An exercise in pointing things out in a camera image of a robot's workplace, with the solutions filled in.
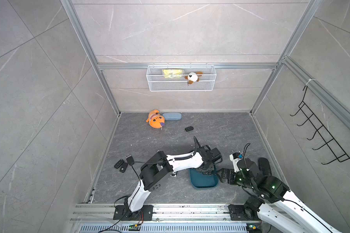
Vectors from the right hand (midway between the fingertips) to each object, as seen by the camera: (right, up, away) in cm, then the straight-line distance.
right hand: (223, 173), depth 74 cm
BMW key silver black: (-27, -5, +12) cm, 30 cm away
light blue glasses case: (-28, +32, +40) cm, 58 cm away
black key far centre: (-16, +22, +33) cm, 43 cm away
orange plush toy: (-40, +29, +30) cm, 58 cm away
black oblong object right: (+30, 0, +13) cm, 32 cm away
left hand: (-4, 0, +12) cm, 13 cm away
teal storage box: (-11, -7, +7) cm, 15 cm away
